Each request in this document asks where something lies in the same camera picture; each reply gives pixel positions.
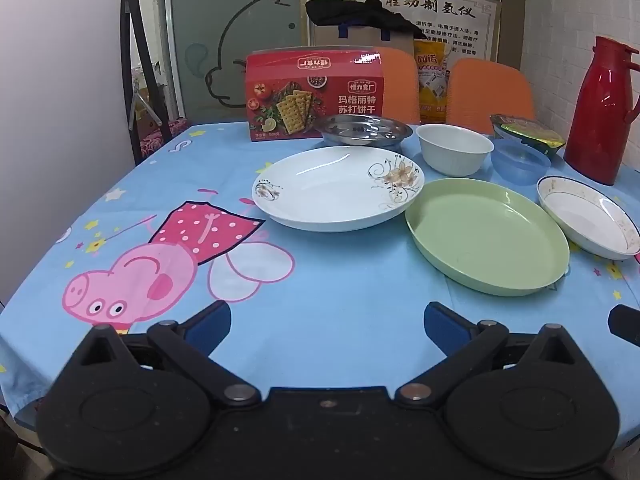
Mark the black cloth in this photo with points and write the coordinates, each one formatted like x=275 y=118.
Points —
x=360 y=12

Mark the black metal stand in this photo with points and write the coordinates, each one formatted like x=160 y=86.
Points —
x=128 y=60

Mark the orange chair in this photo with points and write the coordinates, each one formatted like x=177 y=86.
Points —
x=490 y=90
x=400 y=85

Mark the stainless steel plate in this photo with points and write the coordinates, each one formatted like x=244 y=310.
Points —
x=360 y=127

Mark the green instant noodle cup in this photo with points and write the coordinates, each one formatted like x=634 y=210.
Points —
x=530 y=135

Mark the red cracker box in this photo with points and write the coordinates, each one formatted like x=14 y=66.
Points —
x=300 y=105

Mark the blue cartoon tablecloth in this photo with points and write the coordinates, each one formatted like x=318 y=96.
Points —
x=350 y=270

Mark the cardboard box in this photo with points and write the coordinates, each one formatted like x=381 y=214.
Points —
x=145 y=121

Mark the small white gold-rimmed plate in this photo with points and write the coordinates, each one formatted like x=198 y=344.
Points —
x=580 y=215

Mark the glass door with pig drawing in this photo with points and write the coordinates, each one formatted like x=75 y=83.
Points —
x=225 y=60

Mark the red patterned stool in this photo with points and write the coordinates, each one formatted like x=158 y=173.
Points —
x=161 y=135

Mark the white floral plate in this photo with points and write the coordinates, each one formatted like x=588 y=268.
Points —
x=325 y=185

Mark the yellow snack bag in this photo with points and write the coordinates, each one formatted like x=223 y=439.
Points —
x=430 y=90

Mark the white bowl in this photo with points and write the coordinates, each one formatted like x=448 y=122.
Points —
x=450 y=155

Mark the red thermos jug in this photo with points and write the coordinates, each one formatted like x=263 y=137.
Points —
x=600 y=110

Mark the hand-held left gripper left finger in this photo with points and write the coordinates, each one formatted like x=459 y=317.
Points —
x=212 y=327

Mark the white wall poster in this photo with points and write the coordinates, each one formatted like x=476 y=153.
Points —
x=465 y=15

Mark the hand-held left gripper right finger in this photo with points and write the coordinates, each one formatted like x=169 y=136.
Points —
x=442 y=325

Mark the blue transparent bowl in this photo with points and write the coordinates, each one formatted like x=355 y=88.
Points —
x=520 y=164

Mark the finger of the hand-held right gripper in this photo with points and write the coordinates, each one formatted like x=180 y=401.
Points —
x=626 y=325

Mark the green plate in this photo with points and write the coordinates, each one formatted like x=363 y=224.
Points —
x=480 y=230

